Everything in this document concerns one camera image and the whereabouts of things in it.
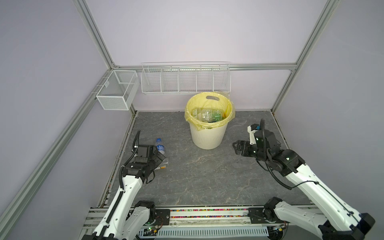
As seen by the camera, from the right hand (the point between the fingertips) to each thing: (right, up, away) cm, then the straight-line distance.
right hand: (240, 145), depth 73 cm
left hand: (-43, -10, +7) cm, 44 cm away
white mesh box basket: (-74, +34, +26) cm, 86 cm away
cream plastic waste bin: (-14, +2, +14) cm, 20 cm away
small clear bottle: (-42, -15, +16) cm, 47 cm away
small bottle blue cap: (-45, -4, +21) cm, 50 cm away
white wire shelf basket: (-28, +42, +26) cm, 57 cm away
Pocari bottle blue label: (-15, +16, +25) cm, 33 cm away
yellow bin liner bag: (-13, +26, +21) cm, 36 cm away
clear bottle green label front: (-22, +17, +18) cm, 33 cm away
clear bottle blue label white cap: (-8, +16, +25) cm, 31 cm away
